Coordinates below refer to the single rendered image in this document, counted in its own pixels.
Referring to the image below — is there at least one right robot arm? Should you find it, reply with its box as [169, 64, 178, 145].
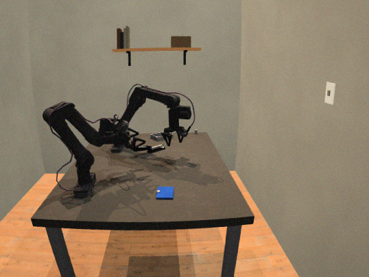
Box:
[43, 101, 115, 193]

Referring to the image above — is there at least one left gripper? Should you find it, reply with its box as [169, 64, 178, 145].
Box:
[162, 119, 187, 146]

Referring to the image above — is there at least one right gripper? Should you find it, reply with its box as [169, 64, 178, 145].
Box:
[114, 123, 145, 150]

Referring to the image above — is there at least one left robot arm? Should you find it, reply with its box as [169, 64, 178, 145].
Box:
[111, 86, 191, 151]

